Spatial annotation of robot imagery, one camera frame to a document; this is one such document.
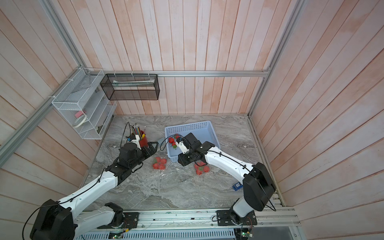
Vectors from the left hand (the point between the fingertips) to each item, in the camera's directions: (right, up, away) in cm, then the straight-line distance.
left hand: (154, 147), depth 83 cm
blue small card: (+47, -22, -2) cm, 52 cm away
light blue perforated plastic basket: (+29, +9, +25) cm, 40 cm away
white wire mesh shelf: (-36, +20, -4) cm, 41 cm away
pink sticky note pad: (-42, +19, -2) cm, 46 cm away
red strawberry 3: (+3, -12, +5) cm, 13 cm away
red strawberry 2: (0, -12, +5) cm, 13 cm away
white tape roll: (-42, +15, -2) cm, 45 cm away
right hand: (+15, -6, 0) cm, 16 cm away
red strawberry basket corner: (+7, +3, +19) cm, 20 cm away
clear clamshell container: (+27, -13, +7) cm, 31 cm away
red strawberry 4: (+9, 0, +17) cm, 19 cm away
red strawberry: (+3, -10, +9) cm, 14 cm away
